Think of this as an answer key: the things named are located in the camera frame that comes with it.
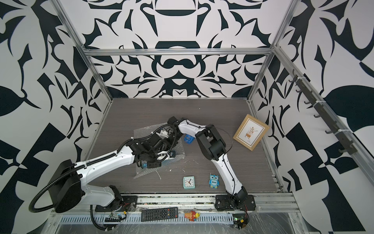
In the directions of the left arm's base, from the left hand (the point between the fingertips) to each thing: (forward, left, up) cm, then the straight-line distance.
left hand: (158, 154), depth 83 cm
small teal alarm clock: (-14, -17, -5) cm, 22 cm away
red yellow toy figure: (-29, -17, -4) cm, 34 cm away
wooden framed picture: (+11, -56, +1) cm, 57 cm away
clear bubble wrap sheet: (+19, +15, -6) cm, 25 cm away
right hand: (+7, -1, -6) cm, 9 cm away
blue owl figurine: (-14, -30, -6) cm, 34 cm away
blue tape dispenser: (+11, -18, -4) cm, 21 cm away
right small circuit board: (-31, -40, -8) cm, 52 cm away
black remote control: (-28, -2, -5) cm, 28 cm away
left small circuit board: (-28, +19, -6) cm, 34 cm away
